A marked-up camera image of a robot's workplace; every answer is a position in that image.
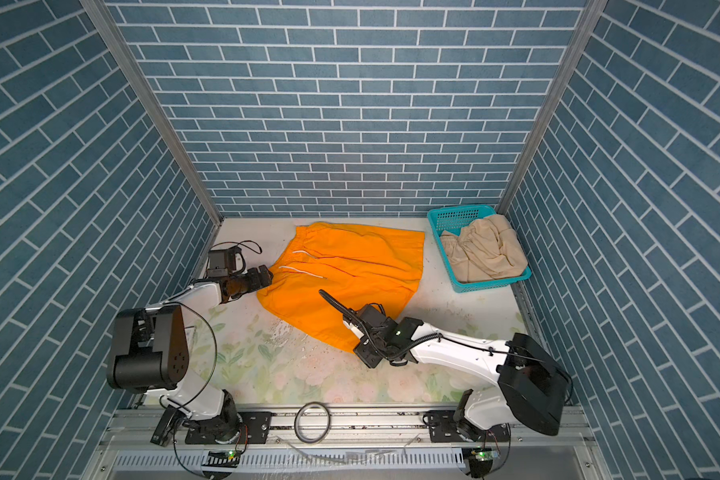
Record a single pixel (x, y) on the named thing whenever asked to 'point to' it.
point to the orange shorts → (353, 266)
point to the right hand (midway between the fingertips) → (362, 343)
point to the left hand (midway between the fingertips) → (261, 276)
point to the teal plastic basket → (457, 219)
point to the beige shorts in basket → (487, 248)
